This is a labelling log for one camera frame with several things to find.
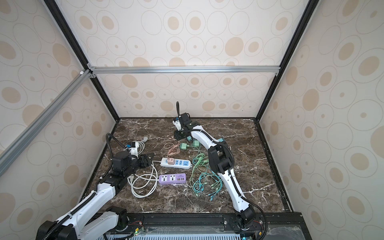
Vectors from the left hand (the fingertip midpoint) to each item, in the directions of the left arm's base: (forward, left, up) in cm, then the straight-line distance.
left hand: (153, 152), depth 82 cm
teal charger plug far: (+14, -19, -5) cm, 24 cm away
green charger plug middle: (+15, -23, -13) cm, 30 cm away
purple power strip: (-10, -9, -13) cm, 18 cm away
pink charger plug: (0, -8, -10) cm, 13 cm away
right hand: (+20, -10, -11) cm, 25 cm away
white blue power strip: (0, -12, -13) cm, 18 cm away
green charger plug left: (+14, -15, -15) cm, 25 cm away
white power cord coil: (-13, +7, -15) cm, 21 cm away
